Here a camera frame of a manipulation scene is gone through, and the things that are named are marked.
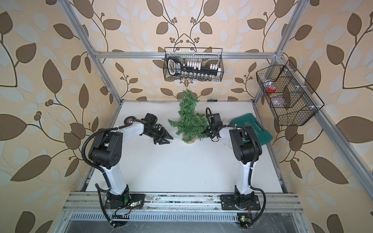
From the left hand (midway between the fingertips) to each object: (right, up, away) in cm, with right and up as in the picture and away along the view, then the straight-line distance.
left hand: (170, 137), depth 91 cm
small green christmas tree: (+13, +9, -9) cm, 18 cm away
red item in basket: (+59, +29, -10) cm, 66 cm away
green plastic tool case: (+55, +11, +11) cm, 57 cm away
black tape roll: (-34, +10, +17) cm, 39 cm away
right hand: (+17, +4, +9) cm, 20 cm away
